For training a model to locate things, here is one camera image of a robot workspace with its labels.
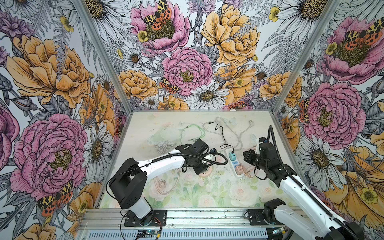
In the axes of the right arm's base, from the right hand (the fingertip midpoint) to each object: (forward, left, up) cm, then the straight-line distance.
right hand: (243, 157), depth 82 cm
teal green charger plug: (+4, +4, -6) cm, 8 cm away
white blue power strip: (+2, +3, -11) cm, 12 cm away
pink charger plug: (-5, +2, -6) cm, 8 cm away
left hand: (-4, +23, -6) cm, 24 cm away
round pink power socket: (-4, +19, -10) cm, 22 cm away
